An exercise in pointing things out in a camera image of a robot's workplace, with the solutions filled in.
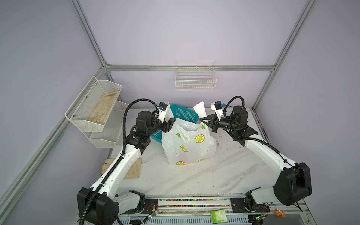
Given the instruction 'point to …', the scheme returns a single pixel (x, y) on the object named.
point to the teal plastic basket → (180, 112)
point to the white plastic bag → (188, 141)
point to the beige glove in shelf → (101, 109)
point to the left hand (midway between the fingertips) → (169, 116)
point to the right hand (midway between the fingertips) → (200, 119)
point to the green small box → (219, 216)
